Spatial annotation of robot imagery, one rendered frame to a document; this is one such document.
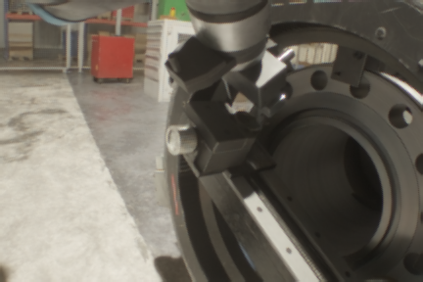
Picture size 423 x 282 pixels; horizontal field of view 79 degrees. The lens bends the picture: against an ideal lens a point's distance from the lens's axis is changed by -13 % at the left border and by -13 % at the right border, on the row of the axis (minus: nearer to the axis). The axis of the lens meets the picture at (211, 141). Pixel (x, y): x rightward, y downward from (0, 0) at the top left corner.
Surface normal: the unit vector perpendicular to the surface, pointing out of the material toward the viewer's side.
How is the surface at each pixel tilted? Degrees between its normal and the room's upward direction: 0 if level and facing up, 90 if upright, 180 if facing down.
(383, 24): 90
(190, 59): 49
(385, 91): 90
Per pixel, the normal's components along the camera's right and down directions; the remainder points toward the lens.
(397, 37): -0.80, 0.10
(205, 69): -0.18, -0.43
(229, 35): -0.07, 0.90
